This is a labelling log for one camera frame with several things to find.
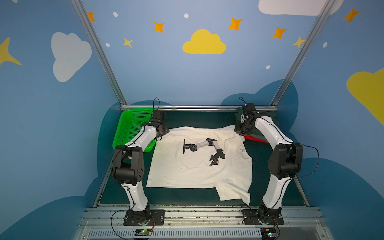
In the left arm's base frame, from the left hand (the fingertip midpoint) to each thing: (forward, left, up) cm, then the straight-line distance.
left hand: (165, 129), depth 97 cm
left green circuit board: (-54, +5, -12) cm, 56 cm away
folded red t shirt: (0, -58, -7) cm, 59 cm away
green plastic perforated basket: (+15, +31, -9) cm, 36 cm away
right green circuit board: (-54, -56, -12) cm, 78 cm away
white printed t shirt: (-27, -42, -12) cm, 51 cm away
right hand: (-1, -47, +3) cm, 47 cm away
